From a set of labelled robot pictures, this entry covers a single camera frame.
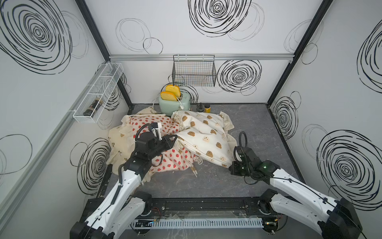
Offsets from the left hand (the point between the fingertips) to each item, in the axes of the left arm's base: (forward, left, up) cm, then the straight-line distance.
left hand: (176, 135), depth 74 cm
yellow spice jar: (+33, -18, -15) cm, 41 cm away
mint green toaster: (+31, +11, -11) cm, 35 cm away
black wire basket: (+69, -8, -6) cm, 70 cm away
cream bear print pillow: (+3, -16, -4) cm, 16 cm away
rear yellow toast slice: (+39, +5, -3) cm, 40 cm away
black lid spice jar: (+33, -13, -13) cm, 37 cm away
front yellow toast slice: (+34, +9, -4) cm, 35 cm away
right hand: (-10, -29, -17) cm, 35 cm away
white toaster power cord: (+29, 0, -8) cm, 30 cm away
